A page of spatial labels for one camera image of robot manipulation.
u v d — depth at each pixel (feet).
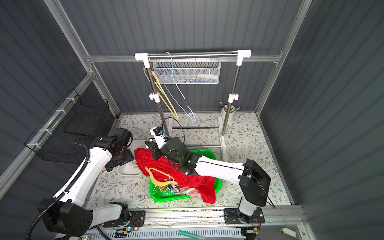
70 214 1.23
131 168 2.97
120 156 2.00
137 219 2.37
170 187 2.63
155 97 2.46
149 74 2.15
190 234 2.28
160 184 2.38
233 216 2.37
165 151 2.02
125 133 2.07
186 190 2.42
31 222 1.16
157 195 2.64
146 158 2.53
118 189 2.70
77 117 2.57
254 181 1.42
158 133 1.92
